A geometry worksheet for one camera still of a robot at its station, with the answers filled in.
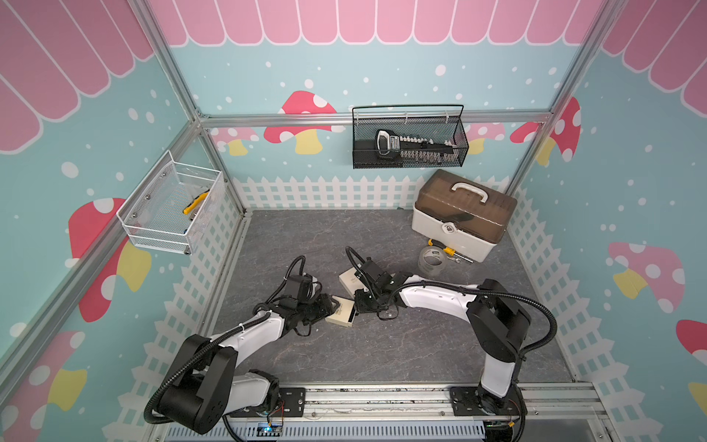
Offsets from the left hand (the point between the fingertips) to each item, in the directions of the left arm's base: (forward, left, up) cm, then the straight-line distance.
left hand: (334, 311), depth 88 cm
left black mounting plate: (-25, +10, -3) cm, 27 cm away
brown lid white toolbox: (+28, -41, +17) cm, 52 cm away
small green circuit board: (-31, +13, -4) cm, 34 cm away
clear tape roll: (+22, -35, -3) cm, 42 cm away
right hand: (+1, -7, +1) cm, 7 cm away
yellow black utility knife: (+18, +38, +30) cm, 52 cm away
